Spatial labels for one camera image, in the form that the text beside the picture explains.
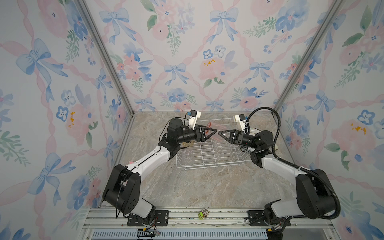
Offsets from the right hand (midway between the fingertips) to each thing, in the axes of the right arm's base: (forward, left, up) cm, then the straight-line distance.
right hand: (219, 135), depth 69 cm
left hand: (+3, +2, -1) cm, 4 cm away
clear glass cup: (0, +15, -19) cm, 25 cm away
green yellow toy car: (-27, +7, -28) cm, 40 cm away
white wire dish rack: (+8, -1, -28) cm, 29 cm away
